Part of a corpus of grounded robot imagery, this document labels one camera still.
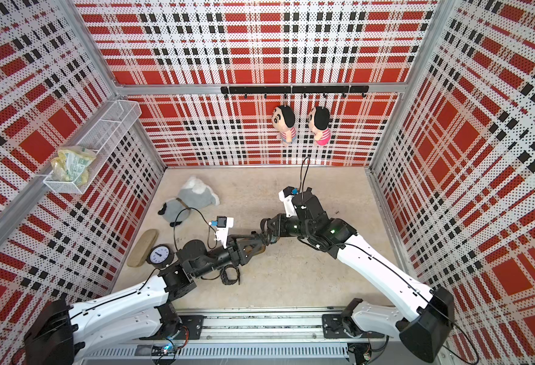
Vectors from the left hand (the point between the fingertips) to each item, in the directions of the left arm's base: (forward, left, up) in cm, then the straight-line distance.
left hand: (261, 240), depth 70 cm
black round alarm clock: (+3, +42, -19) cm, 46 cm away
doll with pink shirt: (+50, -22, +9) cm, 55 cm away
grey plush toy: (+28, +33, -13) cm, 45 cm away
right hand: (+4, -3, +3) cm, 6 cm away
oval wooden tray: (+8, +51, -19) cm, 55 cm away
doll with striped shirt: (+47, -7, +12) cm, 49 cm away
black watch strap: (0, -2, +4) cm, 4 cm away
